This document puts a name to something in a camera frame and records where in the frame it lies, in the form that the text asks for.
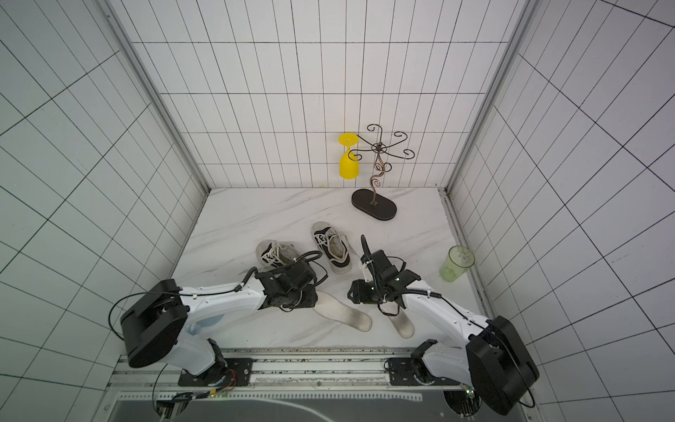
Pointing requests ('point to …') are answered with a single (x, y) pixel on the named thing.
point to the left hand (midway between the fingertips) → (307, 303)
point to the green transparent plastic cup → (457, 263)
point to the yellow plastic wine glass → (349, 163)
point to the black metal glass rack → (365, 200)
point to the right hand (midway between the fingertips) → (353, 289)
